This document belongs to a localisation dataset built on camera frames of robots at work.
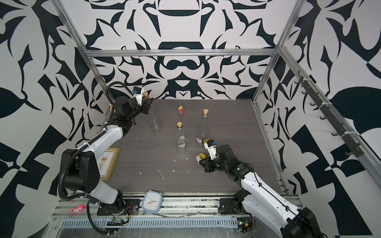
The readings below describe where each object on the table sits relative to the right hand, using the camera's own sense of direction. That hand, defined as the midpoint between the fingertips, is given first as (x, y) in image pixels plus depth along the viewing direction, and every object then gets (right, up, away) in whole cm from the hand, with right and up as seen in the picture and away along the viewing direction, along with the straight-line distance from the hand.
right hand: (199, 160), depth 79 cm
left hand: (-28, +35, +5) cm, 45 cm away
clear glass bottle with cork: (-27, +22, +13) cm, 37 cm away
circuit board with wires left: (-38, -24, -11) cm, 46 cm away
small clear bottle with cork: (-10, +10, +9) cm, 17 cm away
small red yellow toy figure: (-11, +28, +29) cm, 42 cm away
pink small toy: (-59, -22, -5) cm, 63 cm away
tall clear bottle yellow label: (+3, +14, +7) cm, 16 cm away
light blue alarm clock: (-23, -19, -6) cm, 30 cm away
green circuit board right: (+22, -28, -7) cm, 36 cm away
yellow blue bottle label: (+2, +2, +2) cm, 3 cm away
